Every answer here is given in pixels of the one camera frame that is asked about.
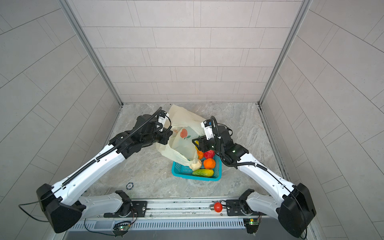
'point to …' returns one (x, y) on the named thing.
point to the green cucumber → (205, 173)
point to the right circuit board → (252, 224)
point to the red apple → (209, 154)
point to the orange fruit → (209, 163)
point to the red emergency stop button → (217, 206)
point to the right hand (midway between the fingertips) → (196, 140)
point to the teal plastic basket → (211, 169)
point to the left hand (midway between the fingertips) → (175, 130)
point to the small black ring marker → (129, 186)
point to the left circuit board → (121, 229)
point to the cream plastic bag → (186, 130)
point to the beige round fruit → (197, 165)
